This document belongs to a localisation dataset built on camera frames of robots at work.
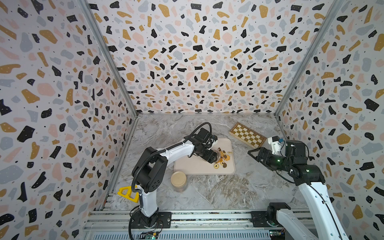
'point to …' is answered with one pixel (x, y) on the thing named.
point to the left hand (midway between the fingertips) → (214, 155)
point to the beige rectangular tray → (195, 165)
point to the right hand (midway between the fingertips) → (254, 155)
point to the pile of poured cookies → (223, 157)
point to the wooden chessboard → (247, 135)
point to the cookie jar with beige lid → (178, 180)
